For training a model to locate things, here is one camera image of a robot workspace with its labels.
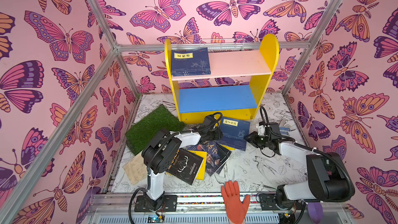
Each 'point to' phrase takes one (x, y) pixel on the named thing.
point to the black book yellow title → (184, 165)
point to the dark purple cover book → (216, 155)
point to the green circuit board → (154, 219)
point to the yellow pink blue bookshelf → (235, 87)
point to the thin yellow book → (201, 174)
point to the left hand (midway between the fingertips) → (223, 133)
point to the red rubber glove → (236, 210)
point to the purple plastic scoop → (315, 210)
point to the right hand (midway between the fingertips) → (245, 136)
